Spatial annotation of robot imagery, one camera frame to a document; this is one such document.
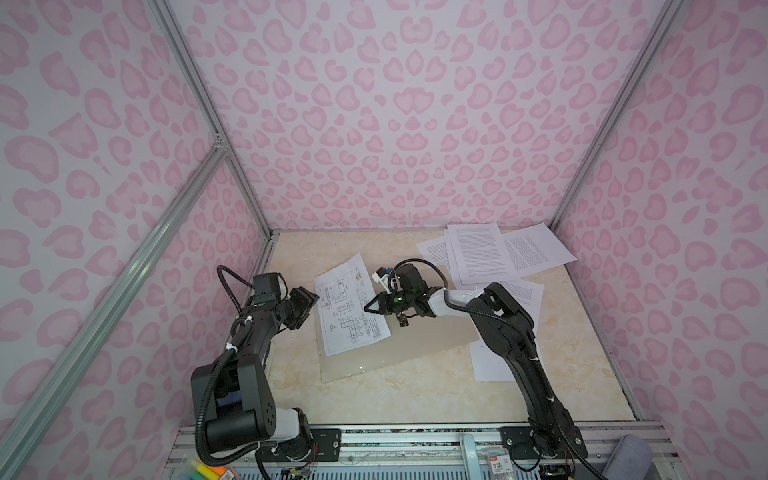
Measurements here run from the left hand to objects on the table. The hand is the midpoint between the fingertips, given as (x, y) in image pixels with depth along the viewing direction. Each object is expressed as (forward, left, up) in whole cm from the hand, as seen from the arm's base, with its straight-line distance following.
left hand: (315, 297), depth 89 cm
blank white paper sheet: (+5, -68, -11) cm, 69 cm away
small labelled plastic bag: (-41, -47, -8) cm, 63 cm away
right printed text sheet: (+26, -77, -11) cm, 83 cm away
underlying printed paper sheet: (+26, -39, -10) cm, 48 cm away
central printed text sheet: (+25, -56, -11) cm, 62 cm away
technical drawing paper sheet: (+7, -6, -9) cm, 13 cm away
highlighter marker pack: (-41, +24, -9) cm, 48 cm away
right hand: (0, -15, -5) cm, 16 cm away
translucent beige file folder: (-8, -31, -11) cm, 34 cm away
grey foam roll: (-41, -78, -7) cm, 88 cm away
